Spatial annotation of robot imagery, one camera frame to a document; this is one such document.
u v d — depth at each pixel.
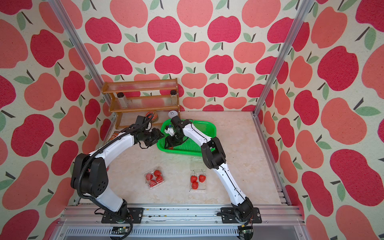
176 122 0.85
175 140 0.89
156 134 0.82
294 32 0.77
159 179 0.83
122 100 0.98
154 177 0.86
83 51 0.85
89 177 0.46
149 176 0.85
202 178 0.85
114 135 1.04
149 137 0.78
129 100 1.14
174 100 1.03
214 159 0.65
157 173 0.88
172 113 1.11
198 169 0.90
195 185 0.82
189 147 1.01
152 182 0.82
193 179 0.85
